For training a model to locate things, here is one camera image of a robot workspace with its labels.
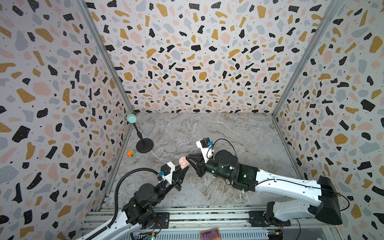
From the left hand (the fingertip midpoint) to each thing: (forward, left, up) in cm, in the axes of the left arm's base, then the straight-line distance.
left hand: (188, 164), depth 65 cm
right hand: (+1, 0, +6) cm, 6 cm away
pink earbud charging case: (+1, +2, +1) cm, 2 cm away
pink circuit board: (-23, -11, -24) cm, 35 cm away
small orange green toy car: (+20, +39, -23) cm, 49 cm away
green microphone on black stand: (+26, +32, -25) cm, 49 cm away
